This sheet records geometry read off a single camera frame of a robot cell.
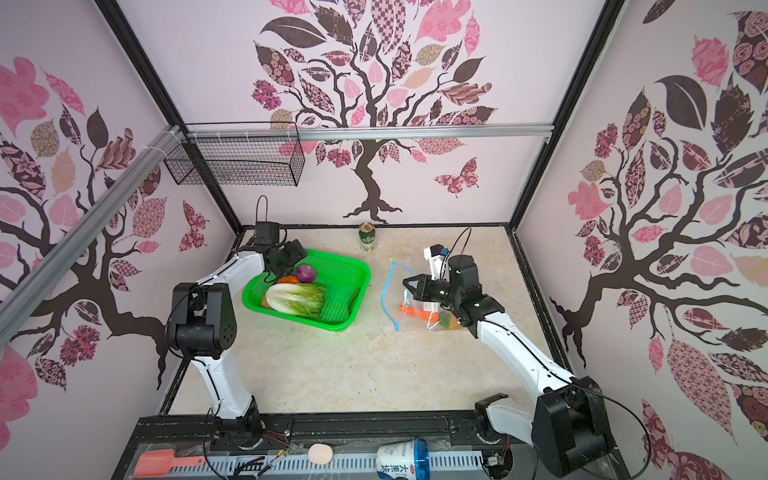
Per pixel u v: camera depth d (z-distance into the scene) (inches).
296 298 34.5
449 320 34.5
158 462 26.7
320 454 27.4
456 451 28.0
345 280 40.3
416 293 27.5
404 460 25.2
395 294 38.6
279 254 33.2
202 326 20.4
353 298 38.4
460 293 24.1
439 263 28.6
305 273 39.0
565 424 15.6
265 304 34.7
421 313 33.3
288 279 38.2
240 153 37.3
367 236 41.8
